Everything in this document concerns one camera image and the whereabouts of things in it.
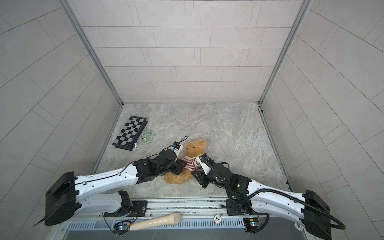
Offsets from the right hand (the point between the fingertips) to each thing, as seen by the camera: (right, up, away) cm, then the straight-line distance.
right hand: (193, 175), depth 72 cm
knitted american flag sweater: (-1, +5, +2) cm, 5 cm away
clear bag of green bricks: (-31, +16, +25) cm, 43 cm away
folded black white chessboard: (-41, +18, +22) cm, 50 cm away
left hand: (-2, +4, +5) cm, 7 cm away
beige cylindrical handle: (-11, -17, -7) cm, 22 cm away
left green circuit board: (-31, -20, -8) cm, 38 cm away
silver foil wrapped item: (-37, +10, +19) cm, 42 cm away
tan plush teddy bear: (0, +11, +9) cm, 14 cm away
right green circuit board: (+27, -20, -3) cm, 34 cm away
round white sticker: (+12, -19, -3) cm, 22 cm away
